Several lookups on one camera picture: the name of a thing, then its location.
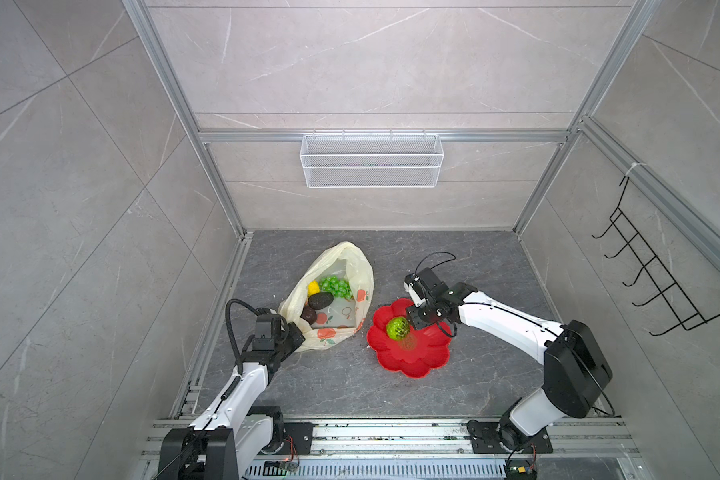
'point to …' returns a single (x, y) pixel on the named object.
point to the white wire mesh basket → (371, 161)
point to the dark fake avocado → (320, 300)
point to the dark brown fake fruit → (309, 314)
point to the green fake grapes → (339, 287)
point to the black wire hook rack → (678, 303)
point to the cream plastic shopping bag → (342, 320)
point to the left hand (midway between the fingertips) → (300, 325)
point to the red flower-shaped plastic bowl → (422, 351)
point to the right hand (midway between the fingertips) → (415, 313)
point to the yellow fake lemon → (313, 288)
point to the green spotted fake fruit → (397, 328)
